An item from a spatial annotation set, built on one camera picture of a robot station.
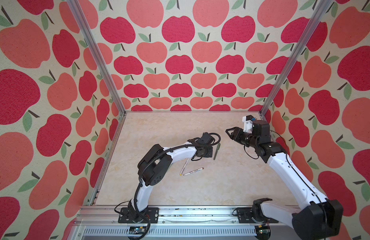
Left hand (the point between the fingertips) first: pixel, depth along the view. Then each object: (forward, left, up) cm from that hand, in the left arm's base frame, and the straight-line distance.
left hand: (213, 154), depth 92 cm
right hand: (+3, -8, +20) cm, 22 cm away
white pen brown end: (-8, +9, -4) cm, 13 cm away
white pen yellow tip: (-8, +19, -5) cm, 21 cm away
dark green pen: (+9, -6, -4) cm, 12 cm away
